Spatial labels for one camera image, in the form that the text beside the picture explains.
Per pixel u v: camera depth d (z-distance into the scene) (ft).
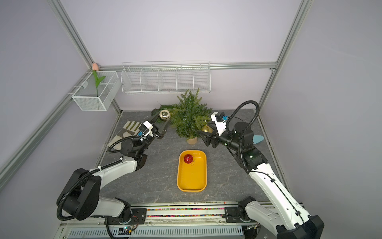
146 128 1.85
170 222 2.40
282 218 1.35
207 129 2.47
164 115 2.14
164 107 3.92
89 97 2.58
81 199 1.39
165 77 3.22
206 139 1.91
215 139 1.87
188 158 2.93
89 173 1.49
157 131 2.08
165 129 2.11
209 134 1.88
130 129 3.56
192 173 2.91
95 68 2.93
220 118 1.78
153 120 2.11
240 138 1.58
